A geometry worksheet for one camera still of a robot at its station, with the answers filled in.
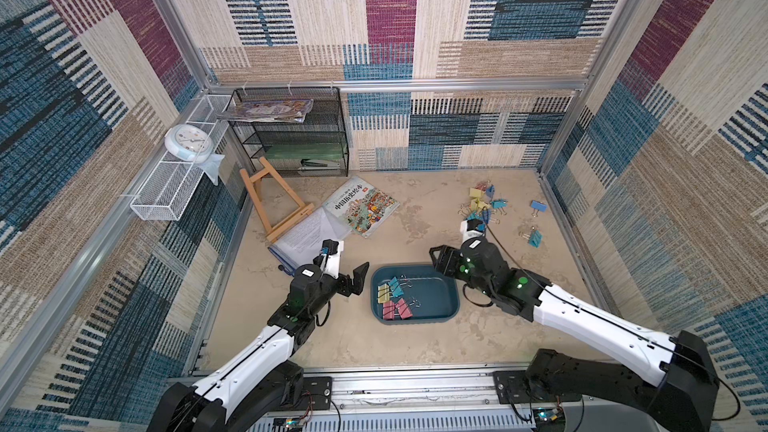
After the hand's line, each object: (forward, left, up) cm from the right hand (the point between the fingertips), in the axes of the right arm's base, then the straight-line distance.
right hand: (439, 248), depth 78 cm
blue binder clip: (+25, -22, -19) cm, 38 cm away
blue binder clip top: (+33, -24, -15) cm, 43 cm away
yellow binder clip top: (+33, -19, -16) cm, 41 cm away
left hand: (0, +23, -5) cm, 24 cm away
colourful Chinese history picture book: (+28, +23, -17) cm, 40 cm away
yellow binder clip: (-5, +15, -17) cm, 23 cm away
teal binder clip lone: (+14, -34, -17) cm, 41 cm away
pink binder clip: (-10, +14, -16) cm, 24 cm away
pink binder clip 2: (-9, +9, -16) cm, 21 cm away
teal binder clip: (-4, +11, -17) cm, 20 cm away
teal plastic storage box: (-5, -1, -18) cm, 19 cm away
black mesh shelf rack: (+47, +40, -4) cm, 62 cm away
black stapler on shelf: (+41, +39, -8) cm, 58 cm away
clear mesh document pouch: (+13, +42, -18) cm, 48 cm away
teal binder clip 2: (+28, -26, -17) cm, 42 cm away
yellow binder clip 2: (+27, -20, -16) cm, 37 cm away
